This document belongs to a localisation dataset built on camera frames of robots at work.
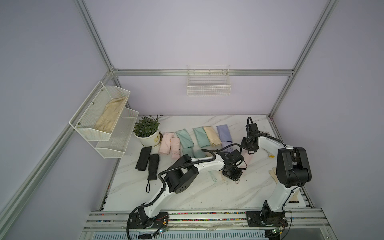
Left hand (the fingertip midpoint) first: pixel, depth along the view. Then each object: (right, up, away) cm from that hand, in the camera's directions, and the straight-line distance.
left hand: (237, 180), depth 86 cm
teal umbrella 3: (-29, +16, +11) cm, 35 cm away
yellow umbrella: (-13, +25, +19) cm, 34 cm away
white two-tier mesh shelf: (-75, +20, +3) cm, 78 cm away
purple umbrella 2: (-6, +19, -9) cm, 22 cm away
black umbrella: (-51, +10, +7) cm, 53 cm away
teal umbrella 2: (-20, +23, +18) cm, 36 cm away
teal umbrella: (-31, +21, +16) cm, 41 cm away
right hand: (+10, +18, +12) cm, 24 cm away
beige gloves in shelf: (-71, +37, -7) cm, 80 cm away
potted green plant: (-55, +30, +3) cm, 62 cm away
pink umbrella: (-39, +17, +12) cm, 44 cm away
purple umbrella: (-4, +27, +21) cm, 35 cm away
